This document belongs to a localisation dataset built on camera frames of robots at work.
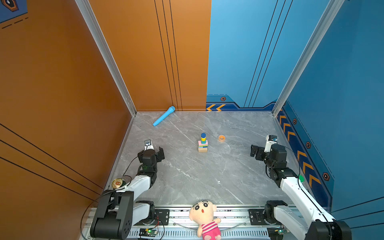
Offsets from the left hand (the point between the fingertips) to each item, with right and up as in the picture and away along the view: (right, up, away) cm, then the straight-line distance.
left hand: (151, 147), depth 89 cm
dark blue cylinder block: (+31, +7, -1) cm, 32 cm away
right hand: (+62, +1, -5) cm, 63 cm away
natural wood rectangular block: (+31, -3, +7) cm, 32 cm away
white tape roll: (-13, -15, -15) cm, 25 cm away
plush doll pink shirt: (+30, -27, -22) cm, 46 cm away
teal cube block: (+32, +3, +4) cm, 32 cm away
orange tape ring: (+44, +5, +13) cm, 47 cm away
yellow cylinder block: (+31, +5, +1) cm, 32 cm away
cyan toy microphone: (+6, +26, +30) cm, 40 cm away
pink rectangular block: (+29, +2, +4) cm, 30 cm away
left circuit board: (+4, -38, -19) cm, 42 cm away
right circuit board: (+65, -38, -19) cm, 78 cm away
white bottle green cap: (+88, -17, -3) cm, 90 cm away
